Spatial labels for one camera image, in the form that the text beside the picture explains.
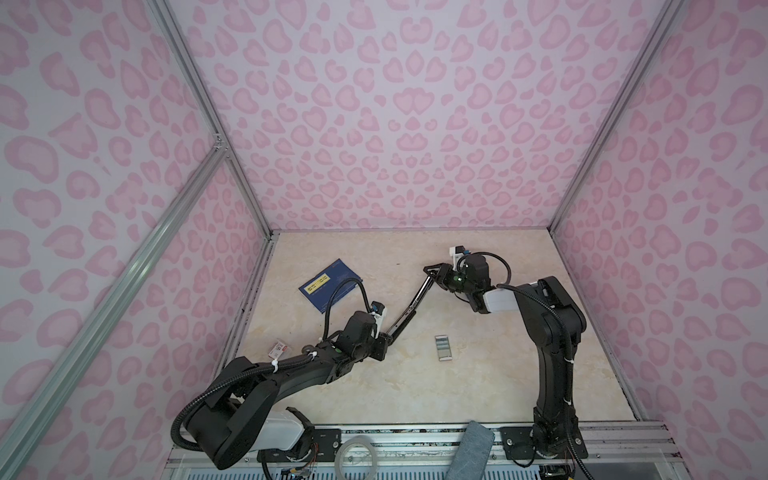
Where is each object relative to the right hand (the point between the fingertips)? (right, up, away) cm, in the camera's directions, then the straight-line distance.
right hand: (428, 268), depth 98 cm
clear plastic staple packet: (-45, -24, -10) cm, 52 cm away
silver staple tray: (+4, -24, -8) cm, 25 cm away
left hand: (-12, -18, -10) cm, 24 cm away
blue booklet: (-36, -7, +3) cm, 37 cm away
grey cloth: (+7, -42, -28) cm, 51 cm away
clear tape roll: (-21, -43, -21) cm, 52 cm away
